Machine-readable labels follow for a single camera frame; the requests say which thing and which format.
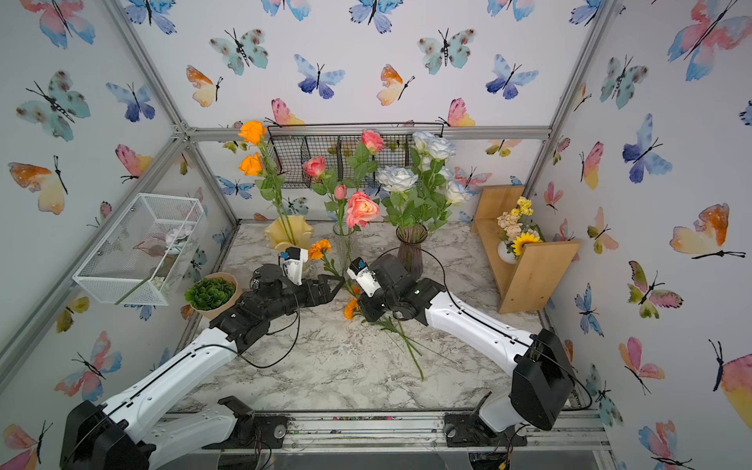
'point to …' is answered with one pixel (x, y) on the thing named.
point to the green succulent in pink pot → (211, 295)
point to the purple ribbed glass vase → (409, 251)
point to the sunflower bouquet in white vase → (516, 230)
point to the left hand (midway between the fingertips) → (338, 278)
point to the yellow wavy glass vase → (292, 229)
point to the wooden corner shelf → (530, 282)
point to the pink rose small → (340, 193)
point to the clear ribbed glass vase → (344, 246)
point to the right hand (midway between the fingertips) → (361, 297)
